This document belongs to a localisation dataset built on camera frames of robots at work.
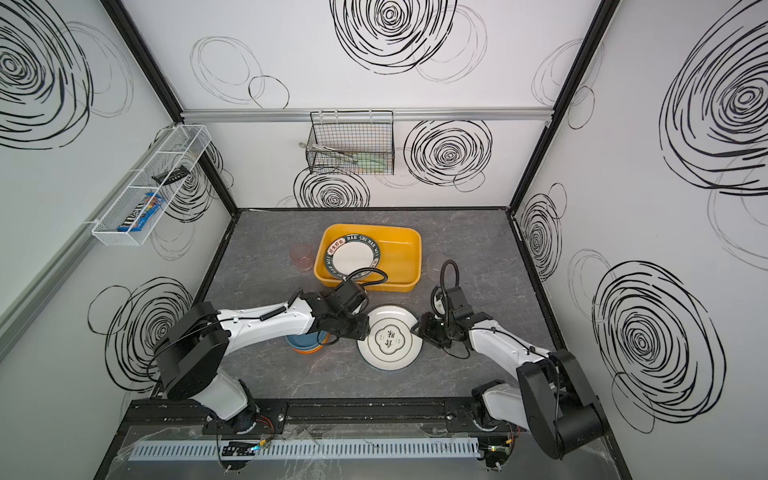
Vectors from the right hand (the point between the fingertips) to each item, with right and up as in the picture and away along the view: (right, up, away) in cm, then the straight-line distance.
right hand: (412, 333), depth 86 cm
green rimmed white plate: (-20, +22, +20) cm, 36 cm away
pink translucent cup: (-36, +21, +15) cm, 44 cm away
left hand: (-12, +1, -1) cm, 12 cm away
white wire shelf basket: (-69, +42, -7) cm, 81 cm away
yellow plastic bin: (-2, +21, +17) cm, 28 cm away
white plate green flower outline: (-6, -3, -1) cm, 7 cm away
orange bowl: (-27, -2, -7) cm, 28 cm away
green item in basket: (-12, +50, +1) cm, 52 cm away
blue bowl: (-28, +1, -8) cm, 29 cm away
